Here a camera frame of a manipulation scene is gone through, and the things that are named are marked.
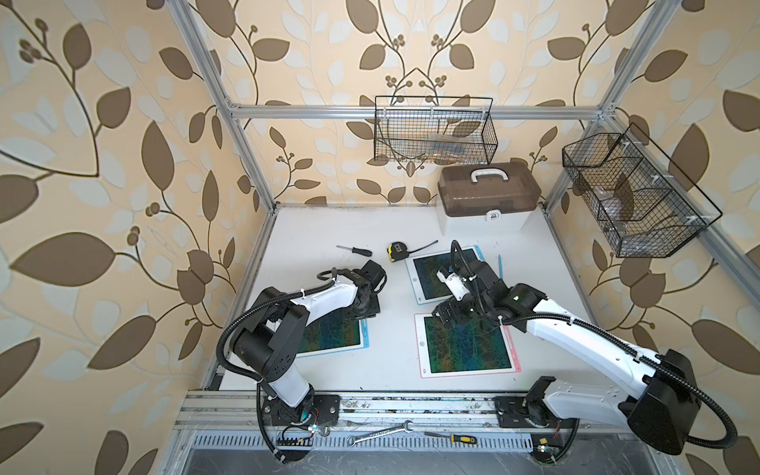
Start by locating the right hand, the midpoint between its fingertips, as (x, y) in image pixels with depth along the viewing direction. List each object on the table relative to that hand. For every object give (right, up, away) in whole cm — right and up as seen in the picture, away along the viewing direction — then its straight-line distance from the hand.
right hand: (446, 305), depth 80 cm
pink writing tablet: (+9, -13, +5) cm, 17 cm away
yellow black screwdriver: (+2, -30, -10) cm, 31 cm away
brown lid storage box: (+18, +33, +31) cm, 49 cm away
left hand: (-22, -4, +10) cm, 25 cm away
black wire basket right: (+49, +28, -4) cm, 57 cm away
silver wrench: (-24, -30, -9) cm, 40 cm away
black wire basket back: (-1, +54, +16) cm, 56 cm away
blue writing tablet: (-4, +7, +22) cm, 23 cm away
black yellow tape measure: (-13, +14, +25) cm, 31 cm away
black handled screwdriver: (-27, +14, +27) cm, 41 cm away
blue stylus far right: (+24, +8, +23) cm, 34 cm away
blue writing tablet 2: (-32, -10, +9) cm, 35 cm away
